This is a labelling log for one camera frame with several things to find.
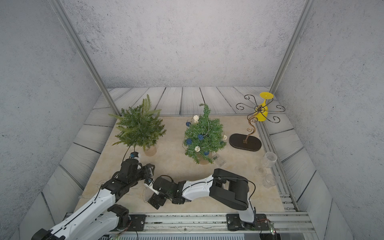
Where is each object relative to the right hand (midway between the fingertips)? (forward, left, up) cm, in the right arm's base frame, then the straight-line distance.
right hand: (153, 195), depth 79 cm
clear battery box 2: (+23, -36, -4) cm, 43 cm away
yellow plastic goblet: (+35, -57, +27) cm, 72 cm away
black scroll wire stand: (+37, -52, -4) cm, 64 cm away
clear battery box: (+2, +5, -3) cm, 6 cm away
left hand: (+13, +2, +5) cm, 14 cm away
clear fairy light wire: (0, +40, -2) cm, 40 cm away
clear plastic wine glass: (+13, -59, +13) cm, 62 cm away
